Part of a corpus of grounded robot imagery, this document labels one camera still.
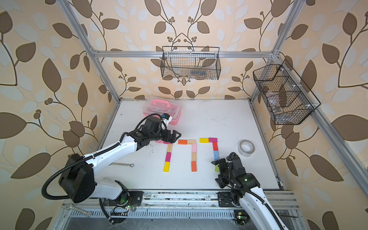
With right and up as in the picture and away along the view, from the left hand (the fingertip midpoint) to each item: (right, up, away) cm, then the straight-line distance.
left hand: (173, 131), depth 82 cm
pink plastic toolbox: (-11, +16, +19) cm, 27 cm away
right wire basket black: (+61, +17, -9) cm, 64 cm away
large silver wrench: (-42, -40, -11) cm, 59 cm away
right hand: (+22, -22, -1) cm, 31 cm away
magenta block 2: (+25, -8, +15) cm, 30 cm away
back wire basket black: (+10, +45, +14) cm, 48 cm away
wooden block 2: (+11, -8, +13) cm, 19 cm away
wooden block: (-4, -12, +11) cm, 17 cm away
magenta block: (-4, -17, +7) cm, 19 cm away
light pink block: (-11, -8, +13) cm, 19 cm away
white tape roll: (+47, -13, +11) cm, 50 cm away
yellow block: (-4, -22, +4) cm, 23 cm away
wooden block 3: (+12, -17, +8) cm, 23 cm away
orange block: (+5, -8, +9) cm, 13 cm away
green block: (+26, -23, +2) cm, 34 cm away
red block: (+26, -11, +12) cm, 31 cm away
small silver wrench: (-26, -21, +5) cm, 34 cm away
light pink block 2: (+12, -13, +12) cm, 21 cm away
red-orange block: (+12, -22, +4) cm, 25 cm away
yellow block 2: (+19, -8, +14) cm, 25 cm away
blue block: (+26, -16, +9) cm, 32 cm away
